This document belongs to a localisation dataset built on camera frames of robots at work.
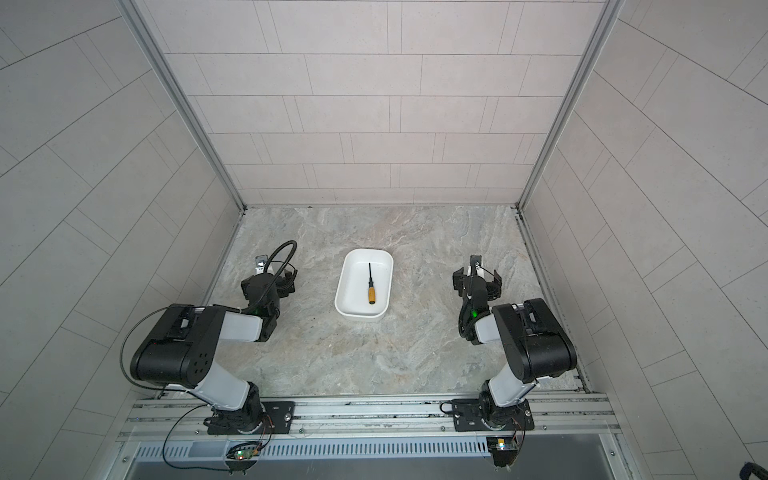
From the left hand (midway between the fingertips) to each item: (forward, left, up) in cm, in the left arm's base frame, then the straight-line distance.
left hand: (278, 266), depth 93 cm
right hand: (0, -63, 0) cm, 63 cm away
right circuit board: (-46, -63, -5) cm, 78 cm away
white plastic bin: (-7, -23, -5) cm, 25 cm away
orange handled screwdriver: (-7, -30, -3) cm, 31 cm away
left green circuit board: (-47, -5, -1) cm, 48 cm away
